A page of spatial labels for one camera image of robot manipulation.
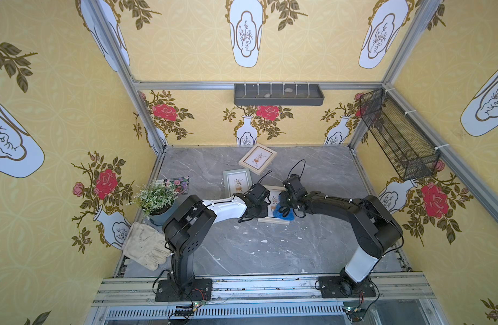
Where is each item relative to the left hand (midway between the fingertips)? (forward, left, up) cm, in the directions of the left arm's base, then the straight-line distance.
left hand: (265, 213), depth 94 cm
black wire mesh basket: (+13, -58, +27) cm, 65 cm away
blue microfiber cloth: (-3, -4, +6) cm, 8 cm away
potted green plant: (-2, +44, +17) cm, 47 cm away
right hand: (+5, -8, +2) cm, 10 cm away
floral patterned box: (+17, +43, 0) cm, 46 cm away
